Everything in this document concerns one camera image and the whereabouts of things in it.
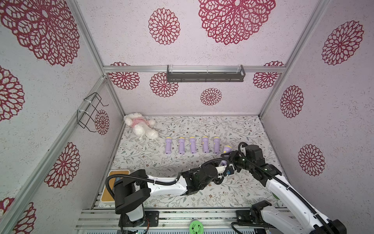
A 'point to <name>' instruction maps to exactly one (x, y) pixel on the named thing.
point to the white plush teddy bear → (141, 126)
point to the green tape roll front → (196, 227)
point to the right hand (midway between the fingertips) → (220, 155)
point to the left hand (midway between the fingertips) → (219, 161)
